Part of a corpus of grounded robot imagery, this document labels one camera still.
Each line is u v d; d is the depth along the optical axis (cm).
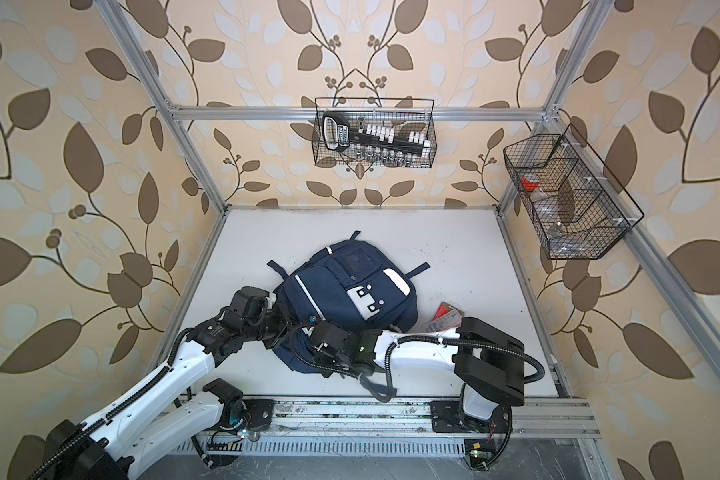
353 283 92
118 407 43
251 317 63
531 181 88
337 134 86
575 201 75
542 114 91
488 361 44
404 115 91
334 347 60
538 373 42
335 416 75
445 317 91
